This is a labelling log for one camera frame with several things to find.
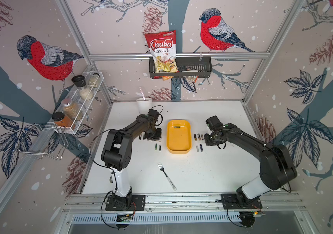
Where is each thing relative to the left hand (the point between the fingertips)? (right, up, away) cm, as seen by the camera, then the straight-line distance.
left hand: (160, 135), depth 94 cm
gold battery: (+11, +5, +10) cm, 16 cm away
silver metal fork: (+2, -19, -9) cm, 21 cm away
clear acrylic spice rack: (-42, +20, -16) cm, 50 cm away
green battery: (-3, -7, +1) cm, 8 cm away
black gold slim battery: (+27, -2, +4) cm, 27 cm away
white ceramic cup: (-13, +21, +12) cm, 27 cm away
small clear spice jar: (-39, +34, -10) cm, 53 cm away
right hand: (+31, -3, -4) cm, 31 cm away
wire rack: (-45, +4, -35) cm, 58 cm away
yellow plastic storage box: (+13, -1, +4) cm, 13 cm away
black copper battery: (+24, -2, +4) cm, 24 cm away
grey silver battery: (+25, -9, -1) cm, 26 cm away
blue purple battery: (+27, -8, 0) cm, 28 cm away
